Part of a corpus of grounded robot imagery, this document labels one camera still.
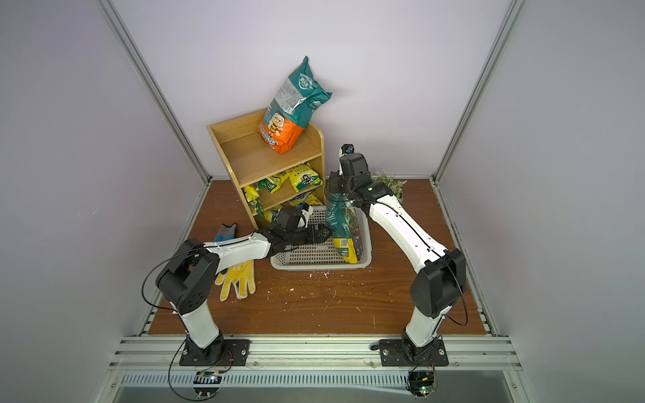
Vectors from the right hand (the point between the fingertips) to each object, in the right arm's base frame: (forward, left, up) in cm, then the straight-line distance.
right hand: (337, 170), depth 80 cm
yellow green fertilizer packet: (+8, +13, -11) cm, 19 cm away
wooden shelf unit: (+4, +30, +1) cm, 30 cm away
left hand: (-12, +3, -21) cm, 24 cm away
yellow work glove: (-25, +35, -30) cm, 52 cm away
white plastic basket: (-18, +5, -25) cm, 31 cm away
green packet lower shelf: (-11, +27, -6) cm, 29 cm away
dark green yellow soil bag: (-15, -3, -12) cm, 19 cm away
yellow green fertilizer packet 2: (+4, +25, -10) cm, 27 cm away
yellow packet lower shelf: (+9, +13, -26) cm, 30 cm away
